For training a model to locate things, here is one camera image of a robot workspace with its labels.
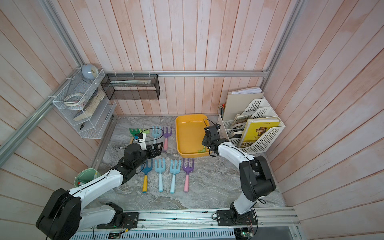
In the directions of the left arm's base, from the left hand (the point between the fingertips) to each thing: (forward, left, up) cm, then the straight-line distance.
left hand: (157, 146), depth 85 cm
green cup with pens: (-17, +36, -3) cm, 40 cm away
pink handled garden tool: (-8, -17, -14) cm, 24 cm away
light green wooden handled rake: (+22, +14, -15) cm, 30 cm away
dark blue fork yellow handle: (-14, +8, -13) cm, 21 cm away
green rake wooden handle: (+20, +23, -14) cm, 33 cm away
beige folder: (+27, -50, +11) cm, 58 cm away
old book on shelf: (+22, +35, +18) cm, 45 cm away
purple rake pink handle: (+19, -2, -14) cm, 23 cm away
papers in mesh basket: (+34, +22, +20) cm, 45 cm away
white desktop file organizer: (+17, -48, -6) cm, 52 cm away
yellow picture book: (+8, -56, +8) cm, 57 cm away
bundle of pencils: (+29, -41, +2) cm, 50 cm away
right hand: (+9, -30, -6) cm, 32 cm away
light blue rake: (+18, +6, -14) cm, 24 cm away
